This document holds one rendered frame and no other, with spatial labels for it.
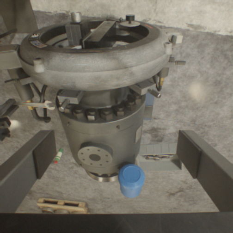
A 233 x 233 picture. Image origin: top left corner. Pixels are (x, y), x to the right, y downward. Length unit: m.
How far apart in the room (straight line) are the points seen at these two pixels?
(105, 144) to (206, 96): 1.28
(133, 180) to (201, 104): 1.23
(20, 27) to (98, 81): 1.32
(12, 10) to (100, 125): 1.31
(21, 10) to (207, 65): 1.67
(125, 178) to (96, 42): 0.76
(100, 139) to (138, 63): 0.49
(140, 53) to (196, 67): 1.11
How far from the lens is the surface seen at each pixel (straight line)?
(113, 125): 0.87
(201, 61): 1.71
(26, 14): 1.76
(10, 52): 0.92
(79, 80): 0.61
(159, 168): 2.59
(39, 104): 0.71
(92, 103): 0.94
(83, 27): 0.75
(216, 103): 2.02
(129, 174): 1.07
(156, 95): 0.64
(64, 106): 0.60
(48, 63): 0.66
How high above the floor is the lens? 1.49
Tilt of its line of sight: 49 degrees down
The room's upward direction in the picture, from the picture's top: 171 degrees counter-clockwise
